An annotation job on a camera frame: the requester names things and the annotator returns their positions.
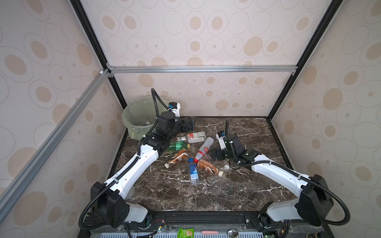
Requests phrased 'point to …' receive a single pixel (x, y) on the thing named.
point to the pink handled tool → (210, 232)
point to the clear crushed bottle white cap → (216, 179)
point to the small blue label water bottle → (194, 176)
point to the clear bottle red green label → (195, 137)
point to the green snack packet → (186, 233)
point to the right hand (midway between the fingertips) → (220, 148)
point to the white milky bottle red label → (204, 148)
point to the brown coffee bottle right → (204, 164)
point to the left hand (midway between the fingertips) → (194, 117)
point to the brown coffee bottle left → (181, 155)
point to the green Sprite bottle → (178, 145)
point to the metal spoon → (232, 233)
